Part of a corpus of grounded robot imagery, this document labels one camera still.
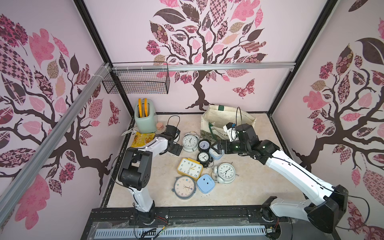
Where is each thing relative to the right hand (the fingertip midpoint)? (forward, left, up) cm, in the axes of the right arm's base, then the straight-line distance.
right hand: (217, 144), depth 74 cm
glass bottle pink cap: (+24, +35, -12) cm, 44 cm away
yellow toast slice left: (+31, +47, -1) cm, 56 cm away
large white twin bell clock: (-7, -6, -20) cm, 22 cm away
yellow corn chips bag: (+18, +49, -19) cm, 55 cm away
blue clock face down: (-13, +6, -20) cm, 24 cm away
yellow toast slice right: (+31, +43, -2) cm, 53 cm away
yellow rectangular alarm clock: (-3, +15, -20) cm, 25 cm away
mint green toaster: (+27, +45, -8) cm, 53 cm away
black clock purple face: (+13, +5, -21) cm, 25 cm away
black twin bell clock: (+2, +6, -19) cm, 20 cm away
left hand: (+10, +27, -21) cm, 35 cm away
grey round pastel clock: (-14, +18, -20) cm, 30 cm away
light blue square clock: (+6, -1, -21) cm, 22 cm away
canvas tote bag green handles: (+28, -4, -8) cm, 29 cm away
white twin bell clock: (+15, +14, -19) cm, 28 cm away
